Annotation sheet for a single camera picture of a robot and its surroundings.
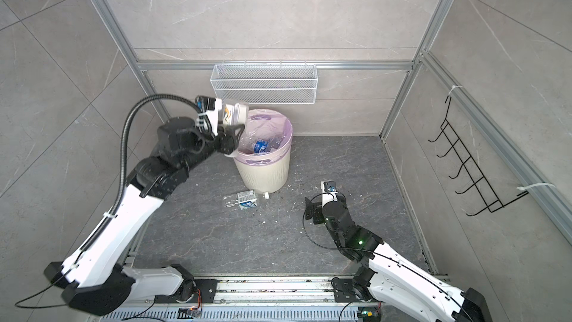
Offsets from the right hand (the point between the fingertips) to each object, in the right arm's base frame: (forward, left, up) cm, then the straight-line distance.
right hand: (317, 195), depth 78 cm
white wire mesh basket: (+51, +20, +14) cm, 56 cm away
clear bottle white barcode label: (+5, +29, -11) cm, 32 cm away
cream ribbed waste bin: (+20, +23, -19) cm, 35 cm away
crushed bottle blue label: (+22, +22, +2) cm, 31 cm away
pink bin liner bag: (+31, +20, -3) cm, 37 cm away
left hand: (+9, +25, +29) cm, 39 cm away
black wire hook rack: (-10, -46, +14) cm, 49 cm away
